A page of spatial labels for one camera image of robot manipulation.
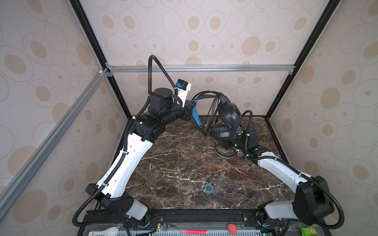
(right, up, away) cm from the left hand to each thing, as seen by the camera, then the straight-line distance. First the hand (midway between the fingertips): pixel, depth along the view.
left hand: (199, 101), depth 58 cm
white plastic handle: (-42, -60, +12) cm, 74 cm away
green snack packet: (+53, -59, +10) cm, 80 cm away
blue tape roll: (+7, -45, +25) cm, 52 cm away
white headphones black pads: (+18, -27, +40) cm, 51 cm away
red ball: (+16, -58, +10) cm, 61 cm away
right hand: (+12, -14, +23) cm, 30 cm away
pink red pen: (-2, -60, +12) cm, 62 cm away
